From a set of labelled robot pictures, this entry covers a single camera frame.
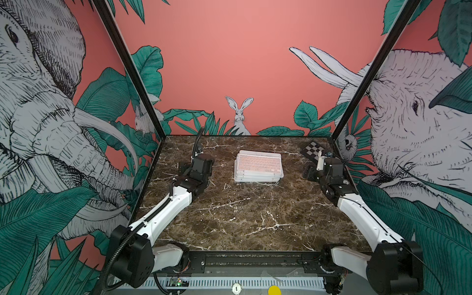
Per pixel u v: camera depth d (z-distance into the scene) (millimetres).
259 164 1007
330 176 635
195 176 623
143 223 426
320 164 749
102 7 686
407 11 701
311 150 1102
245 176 983
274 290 687
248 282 781
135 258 393
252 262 760
